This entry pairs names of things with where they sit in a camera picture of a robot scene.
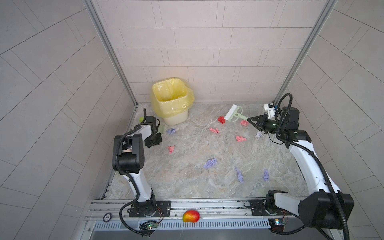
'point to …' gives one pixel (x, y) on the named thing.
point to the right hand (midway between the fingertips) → (247, 119)
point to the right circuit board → (277, 224)
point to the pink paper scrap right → (240, 139)
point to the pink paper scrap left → (171, 149)
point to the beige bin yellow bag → (171, 99)
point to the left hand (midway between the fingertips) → (159, 139)
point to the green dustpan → (161, 128)
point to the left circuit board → (152, 225)
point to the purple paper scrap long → (239, 175)
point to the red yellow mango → (191, 216)
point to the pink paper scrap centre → (215, 130)
